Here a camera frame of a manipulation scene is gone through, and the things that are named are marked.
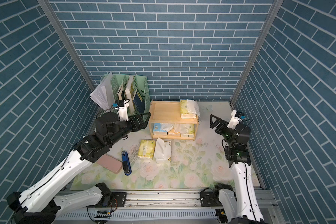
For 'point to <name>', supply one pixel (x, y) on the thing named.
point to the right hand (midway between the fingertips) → (217, 119)
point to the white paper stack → (103, 95)
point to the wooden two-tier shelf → (169, 112)
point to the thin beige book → (119, 92)
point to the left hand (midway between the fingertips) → (149, 116)
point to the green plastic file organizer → (134, 90)
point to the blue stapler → (126, 164)
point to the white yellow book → (129, 93)
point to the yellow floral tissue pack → (146, 148)
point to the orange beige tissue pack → (175, 130)
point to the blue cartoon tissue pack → (162, 129)
